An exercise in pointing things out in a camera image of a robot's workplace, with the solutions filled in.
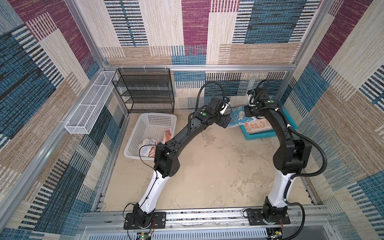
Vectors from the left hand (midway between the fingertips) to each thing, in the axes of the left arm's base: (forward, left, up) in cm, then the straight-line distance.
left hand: (224, 113), depth 88 cm
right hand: (+3, -16, -3) cm, 17 cm away
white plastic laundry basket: (+4, +51, -21) cm, 56 cm away
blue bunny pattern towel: (+6, -13, -9) cm, 17 cm away
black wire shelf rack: (+29, +52, -6) cm, 60 cm away
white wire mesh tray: (+1, +84, -6) cm, 85 cm away
